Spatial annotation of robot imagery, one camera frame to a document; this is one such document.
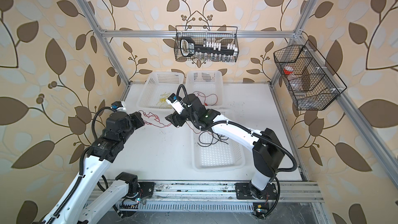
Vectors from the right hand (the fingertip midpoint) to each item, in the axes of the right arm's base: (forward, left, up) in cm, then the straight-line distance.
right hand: (171, 113), depth 76 cm
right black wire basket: (+7, -68, +12) cm, 70 cm away
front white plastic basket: (-11, -20, -23) cm, 33 cm away
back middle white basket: (+41, -20, -22) cm, 50 cm away
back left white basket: (+41, +18, -23) cm, 50 cm away
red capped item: (+18, -61, +11) cm, 65 cm away
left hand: (-1, +14, +3) cm, 14 cm away
